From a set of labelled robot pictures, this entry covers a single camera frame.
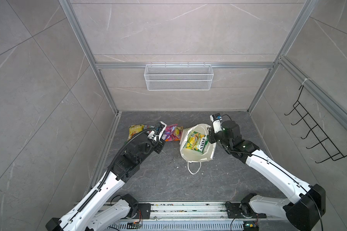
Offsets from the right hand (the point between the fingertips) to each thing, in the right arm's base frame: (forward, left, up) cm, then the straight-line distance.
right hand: (210, 127), depth 78 cm
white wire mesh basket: (+42, +17, +5) cm, 46 cm away
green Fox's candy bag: (+4, +6, -20) cm, 21 cm away
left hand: (-7, +25, +8) cm, 27 cm away
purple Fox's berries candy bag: (-7, +20, +5) cm, 22 cm away
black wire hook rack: (-21, -47, +8) cm, 52 cm away
